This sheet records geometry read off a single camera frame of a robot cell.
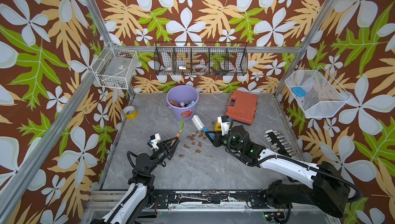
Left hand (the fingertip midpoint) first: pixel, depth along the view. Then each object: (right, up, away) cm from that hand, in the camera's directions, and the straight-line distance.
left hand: (179, 138), depth 73 cm
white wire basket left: (-37, +38, +13) cm, 55 cm away
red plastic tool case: (+40, +16, +32) cm, 54 cm away
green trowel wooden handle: (-5, +18, +22) cm, 29 cm away
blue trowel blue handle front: (+6, +18, +22) cm, 29 cm away
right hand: (+13, +2, +3) cm, 13 cm away
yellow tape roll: (-40, +12, +37) cm, 56 cm away
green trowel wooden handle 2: (-1, +1, +2) cm, 2 cm away
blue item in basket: (+67, +24, +13) cm, 73 cm away
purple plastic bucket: (-1, +21, +31) cm, 37 cm away
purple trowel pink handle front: (0, +18, +20) cm, 27 cm away
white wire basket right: (+74, +23, +9) cm, 78 cm away
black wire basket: (+11, +47, +24) cm, 54 cm away
